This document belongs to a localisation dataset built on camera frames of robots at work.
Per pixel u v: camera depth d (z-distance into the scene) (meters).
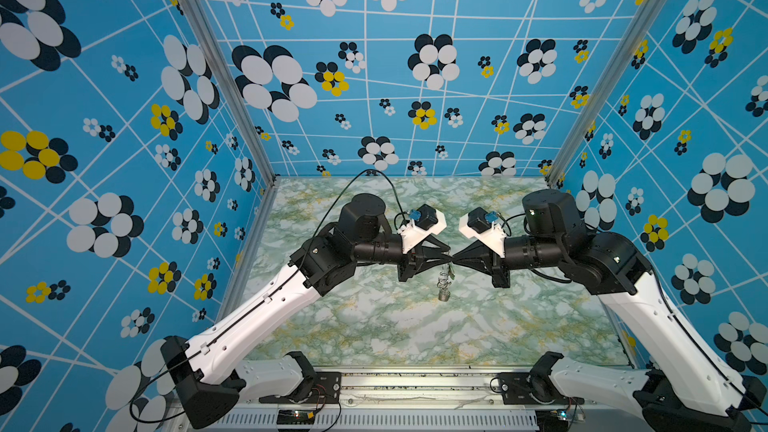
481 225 0.46
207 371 0.38
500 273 0.51
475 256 0.52
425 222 0.47
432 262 0.56
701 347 0.37
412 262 0.50
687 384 0.38
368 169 1.24
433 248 0.57
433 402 0.72
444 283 0.58
